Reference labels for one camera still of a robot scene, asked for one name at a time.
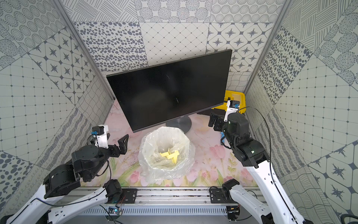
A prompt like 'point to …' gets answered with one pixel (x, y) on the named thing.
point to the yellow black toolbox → (236, 96)
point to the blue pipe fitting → (223, 135)
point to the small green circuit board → (114, 210)
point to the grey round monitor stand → (184, 123)
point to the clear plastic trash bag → (155, 168)
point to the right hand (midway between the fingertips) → (220, 116)
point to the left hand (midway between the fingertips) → (115, 133)
